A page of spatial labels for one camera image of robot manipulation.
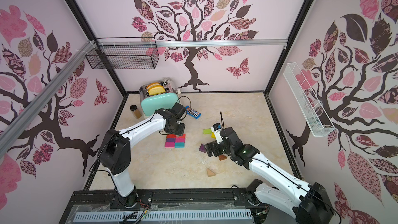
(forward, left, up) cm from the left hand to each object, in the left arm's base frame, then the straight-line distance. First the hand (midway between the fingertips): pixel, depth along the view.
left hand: (177, 134), depth 89 cm
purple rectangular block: (0, +5, -7) cm, 9 cm away
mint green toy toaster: (+18, +18, +7) cm, 26 cm away
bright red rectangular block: (+2, -3, -6) cm, 7 cm away
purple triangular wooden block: (-7, -15, -6) cm, 17 cm away
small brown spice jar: (+19, +30, +1) cm, 36 cm away
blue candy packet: (+19, -10, -6) cm, 22 cm away
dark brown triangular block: (-12, -26, -5) cm, 29 cm away
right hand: (-10, -20, +5) cm, 23 cm away
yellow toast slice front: (+25, +14, +13) cm, 31 cm away
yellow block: (-10, -20, +15) cm, 27 cm away
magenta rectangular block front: (-3, +5, -7) cm, 10 cm away
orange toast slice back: (+30, +18, +12) cm, 37 cm away
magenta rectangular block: (0, -1, -7) cm, 7 cm away
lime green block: (+6, -18, -8) cm, 21 cm away
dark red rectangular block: (+2, +5, -6) cm, 8 cm away
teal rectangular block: (-3, -1, -7) cm, 8 cm away
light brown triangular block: (-20, -19, -7) cm, 29 cm away
